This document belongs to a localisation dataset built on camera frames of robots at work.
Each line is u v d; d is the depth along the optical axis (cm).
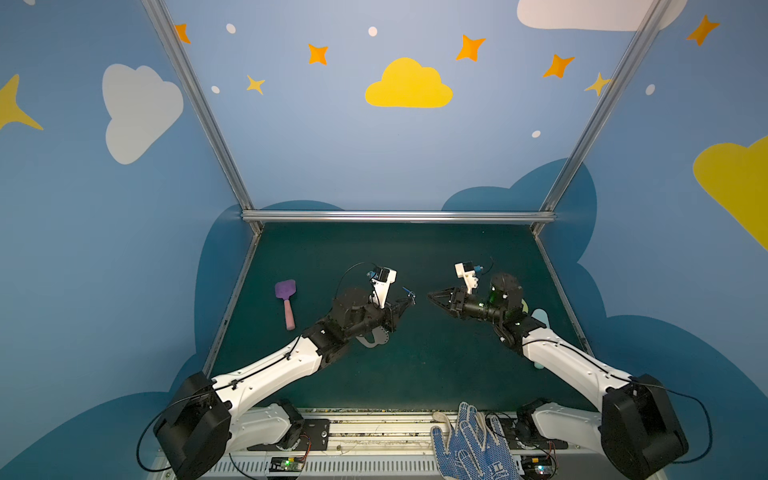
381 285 67
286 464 71
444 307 73
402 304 73
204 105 85
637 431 41
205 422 39
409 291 76
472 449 72
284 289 101
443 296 75
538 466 71
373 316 64
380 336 91
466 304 71
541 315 96
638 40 74
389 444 73
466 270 76
